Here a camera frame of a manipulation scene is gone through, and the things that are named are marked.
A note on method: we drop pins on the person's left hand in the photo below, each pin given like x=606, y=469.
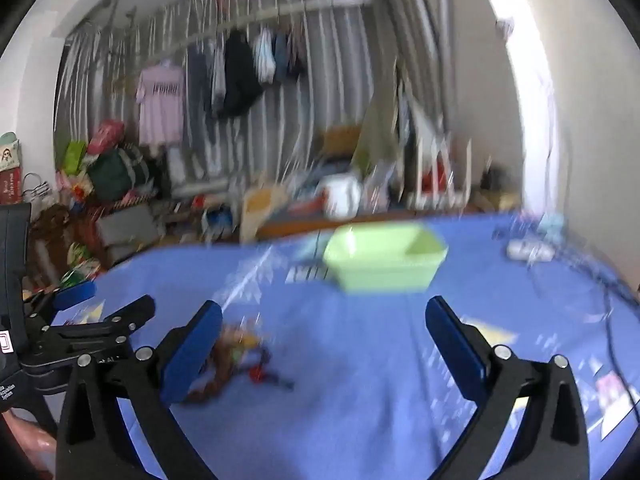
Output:
x=27, y=440

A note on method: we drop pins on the green plastic bin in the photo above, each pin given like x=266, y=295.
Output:
x=380, y=270

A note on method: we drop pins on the pile of bead jewelry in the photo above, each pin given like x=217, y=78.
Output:
x=227, y=355

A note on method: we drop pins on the silver curtain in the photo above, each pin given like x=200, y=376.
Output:
x=310, y=100

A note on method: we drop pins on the metal clothes drying rack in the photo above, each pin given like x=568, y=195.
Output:
x=320, y=2

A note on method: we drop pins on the grey flat case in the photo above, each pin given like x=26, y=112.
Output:
x=125, y=227

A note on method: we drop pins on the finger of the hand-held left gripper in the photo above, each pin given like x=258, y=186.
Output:
x=120, y=327
x=75, y=294

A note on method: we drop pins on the yellowish plastic bag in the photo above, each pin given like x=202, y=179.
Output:
x=260, y=210

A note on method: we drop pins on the carved wooden furniture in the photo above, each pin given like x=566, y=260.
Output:
x=55, y=220

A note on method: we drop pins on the blue printed blanket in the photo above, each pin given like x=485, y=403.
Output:
x=350, y=410

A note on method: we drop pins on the white striped shirt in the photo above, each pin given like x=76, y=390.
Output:
x=264, y=60

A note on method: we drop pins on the black hanging garment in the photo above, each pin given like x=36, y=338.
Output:
x=240, y=80

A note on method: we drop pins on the cardboard box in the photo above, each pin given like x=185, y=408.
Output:
x=340, y=140

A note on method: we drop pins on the red bag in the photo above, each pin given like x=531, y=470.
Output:
x=106, y=135

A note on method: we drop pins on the white router with antennas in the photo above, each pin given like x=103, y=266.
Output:
x=440, y=195

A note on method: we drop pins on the blue jeans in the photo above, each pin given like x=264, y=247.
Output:
x=200, y=80

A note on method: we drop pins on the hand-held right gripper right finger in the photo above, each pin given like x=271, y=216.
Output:
x=455, y=355

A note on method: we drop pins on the white enamel mug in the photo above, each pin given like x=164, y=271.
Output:
x=342, y=197

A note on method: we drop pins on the pink t-shirt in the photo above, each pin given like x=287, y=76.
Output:
x=160, y=110

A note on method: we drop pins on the cartoon print bag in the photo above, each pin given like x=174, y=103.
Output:
x=9, y=160

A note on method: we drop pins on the white pocket hotspot device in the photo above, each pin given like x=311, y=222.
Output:
x=527, y=250

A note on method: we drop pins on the dark green duffel bag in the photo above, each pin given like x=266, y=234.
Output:
x=115, y=175

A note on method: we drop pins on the black power adapter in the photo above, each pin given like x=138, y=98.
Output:
x=494, y=179

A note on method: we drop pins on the blue hanging garment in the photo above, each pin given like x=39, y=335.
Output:
x=281, y=57

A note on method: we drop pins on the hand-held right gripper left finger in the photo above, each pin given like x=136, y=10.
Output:
x=192, y=355

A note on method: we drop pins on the wooden desk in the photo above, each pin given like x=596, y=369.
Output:
x=300, y=227

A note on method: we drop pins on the beige power strip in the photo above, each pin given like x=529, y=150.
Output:
x=500, y=201

